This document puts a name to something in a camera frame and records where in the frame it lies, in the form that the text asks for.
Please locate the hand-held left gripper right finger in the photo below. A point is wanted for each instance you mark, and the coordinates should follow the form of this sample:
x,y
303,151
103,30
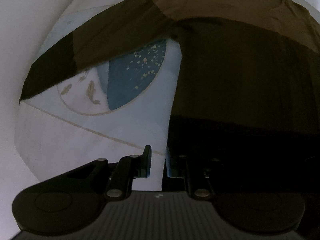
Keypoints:
x,y
169,163

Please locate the olive brown t-shirt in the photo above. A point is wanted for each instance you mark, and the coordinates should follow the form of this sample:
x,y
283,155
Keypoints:
x,y
237,67

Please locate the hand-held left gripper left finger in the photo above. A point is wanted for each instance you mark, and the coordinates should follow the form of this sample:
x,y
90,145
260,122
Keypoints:
x,y
148,162

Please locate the printed table mat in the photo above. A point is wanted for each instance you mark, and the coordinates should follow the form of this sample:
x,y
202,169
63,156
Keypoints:
x,y
87,130

